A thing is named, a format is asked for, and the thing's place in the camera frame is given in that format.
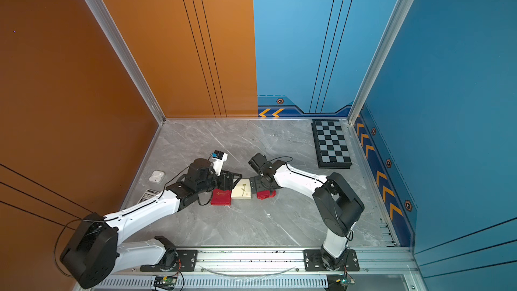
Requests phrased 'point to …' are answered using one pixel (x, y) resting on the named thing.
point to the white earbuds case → (157, 176)
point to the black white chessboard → (330, 144)
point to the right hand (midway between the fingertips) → (263, 185)
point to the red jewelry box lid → (266, 194)
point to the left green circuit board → (167, 282)
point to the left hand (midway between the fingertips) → (237, 171)
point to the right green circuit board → (338, 282)
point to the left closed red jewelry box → (221, 197)
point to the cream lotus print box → (242, 190)
